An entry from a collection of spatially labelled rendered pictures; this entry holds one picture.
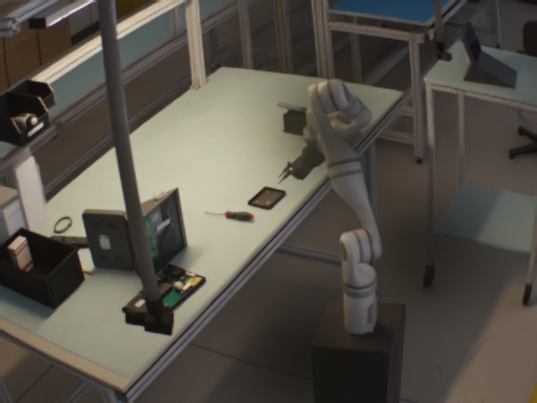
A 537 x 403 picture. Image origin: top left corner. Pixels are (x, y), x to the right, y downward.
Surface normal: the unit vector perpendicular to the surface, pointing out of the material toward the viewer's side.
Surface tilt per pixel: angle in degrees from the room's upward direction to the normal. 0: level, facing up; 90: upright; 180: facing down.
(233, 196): 0
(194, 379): 0
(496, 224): 0
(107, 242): 90
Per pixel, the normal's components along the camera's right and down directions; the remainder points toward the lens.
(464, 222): -0.08, -0.86
